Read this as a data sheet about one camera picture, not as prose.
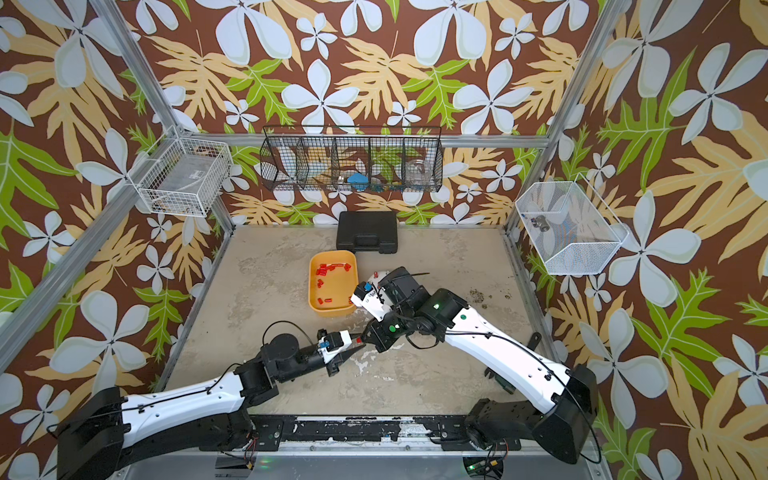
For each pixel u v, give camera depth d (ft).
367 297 2.06
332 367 2.09
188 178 2.91
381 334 1.99
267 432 2.46
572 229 2.76
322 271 3.49
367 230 3.77
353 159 3.22
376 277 3.00
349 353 2.17
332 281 3.42
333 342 1.89
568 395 1.28
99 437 1.34
